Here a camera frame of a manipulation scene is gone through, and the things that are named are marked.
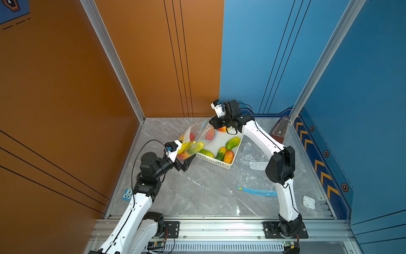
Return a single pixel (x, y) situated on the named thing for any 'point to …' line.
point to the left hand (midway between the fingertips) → (187, 146)
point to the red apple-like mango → (228, 156)
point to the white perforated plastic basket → (223, 152)
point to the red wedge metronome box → (279, 130)
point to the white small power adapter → (309, 202)
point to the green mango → (232, 142)
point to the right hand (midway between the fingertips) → (210, 121)
